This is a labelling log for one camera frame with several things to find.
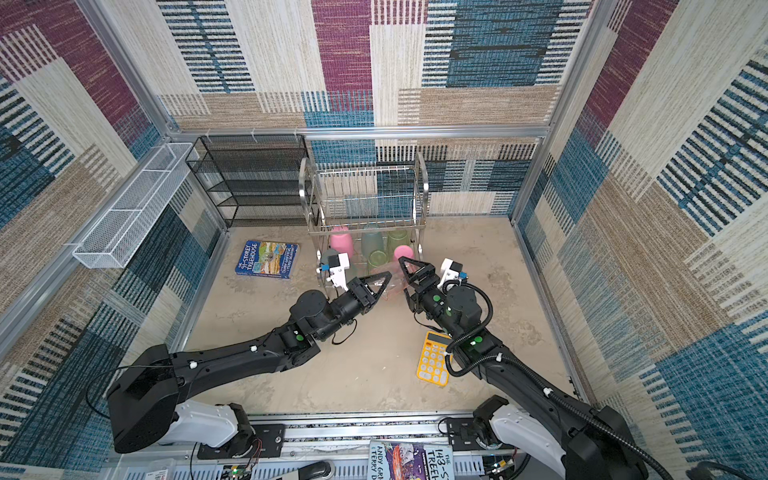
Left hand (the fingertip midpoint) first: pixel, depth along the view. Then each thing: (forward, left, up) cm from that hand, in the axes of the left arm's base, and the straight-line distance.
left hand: (394, 274), depth 66 cm
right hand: (+4, -1, -5) cm, 6 cm away
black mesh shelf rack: (+52, +49, -14) cm, 73 cm away
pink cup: (+27, +16, -19) cm, 36 cm away
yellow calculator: (-10, -11, -31) cm, 34 cm away
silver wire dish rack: (+49, +8, -32) cm, 59 cm away
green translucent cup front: (+17, +4, -16) cm, 24 cm away
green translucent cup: (+27, -2, -18) cm, 32 cm away
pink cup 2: (+20, -4, -17) cm, 26 cm away
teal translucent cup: (+27, +6, -20) cm, 35 cm away
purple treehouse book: (-31, -3, -29) cm, 43 cm away
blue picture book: (+27, +42, -29) cm, 58 cm away
